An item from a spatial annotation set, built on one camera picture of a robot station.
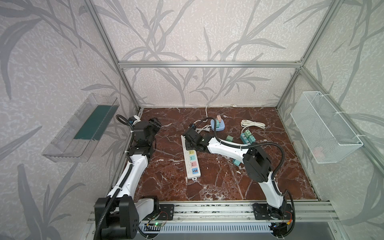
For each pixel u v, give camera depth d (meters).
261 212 0.74
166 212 0.72
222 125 1.05
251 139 0.94
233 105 1.23
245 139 0.98
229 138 1.01
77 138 0.64
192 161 0.89
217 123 1.02
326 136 0.64
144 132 0.59
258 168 0.52
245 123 1.08
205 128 1.08
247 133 0.96
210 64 1.73
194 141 0.69
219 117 1.05
